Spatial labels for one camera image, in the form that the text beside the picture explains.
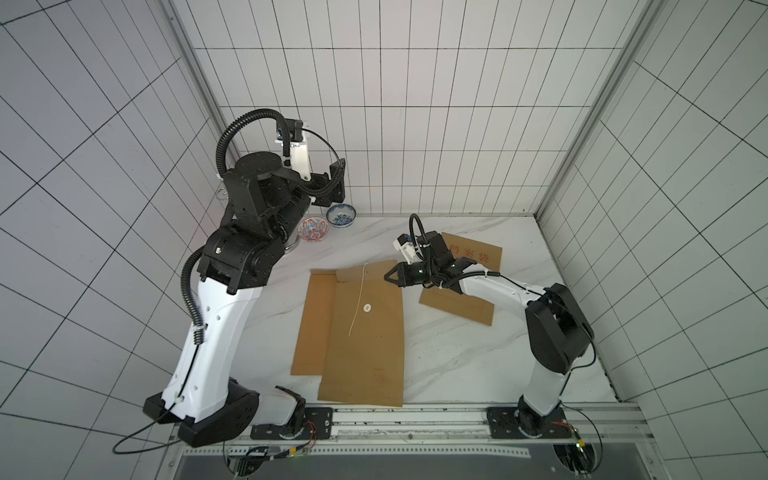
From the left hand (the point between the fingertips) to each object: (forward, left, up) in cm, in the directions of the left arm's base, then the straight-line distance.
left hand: (319, 168), depth 56 cm
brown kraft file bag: (-19, -7, -51) cm, 55 cm away
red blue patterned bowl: (+29, +16, -51) cm, 61 cm away
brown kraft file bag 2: (-13, +9, -51) cm, 54 cm away
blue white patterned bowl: (+36, +6, -50) cm, 62 cm away
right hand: (+2, -13, -38) cm, 40 cm away
